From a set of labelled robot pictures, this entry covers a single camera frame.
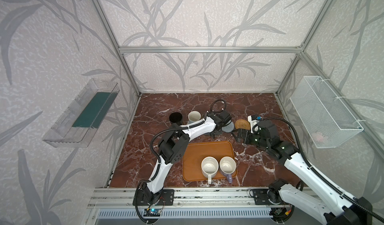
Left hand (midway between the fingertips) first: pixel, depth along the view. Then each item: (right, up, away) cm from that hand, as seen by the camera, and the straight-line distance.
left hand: (216, 128), depth 94 cm
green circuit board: (-33, -37, -23) cm, 55 cm away
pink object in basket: (+48, -1, -22) cm, 53 cm away
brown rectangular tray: (-14, -14, -5) cm, 20 cm away
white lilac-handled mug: (+5, -20, -11) cm, 23 cm away
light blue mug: (-15, +7, +1) cm, 16 cm away
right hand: (+10, +2, -16) cm, 19 cm away
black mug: (-26, +7, -1) cm, 27 cm away
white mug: (-5, -20, -12) cm, 24 cm away
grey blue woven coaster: (+9, -1, +7) cm, 11 cm away
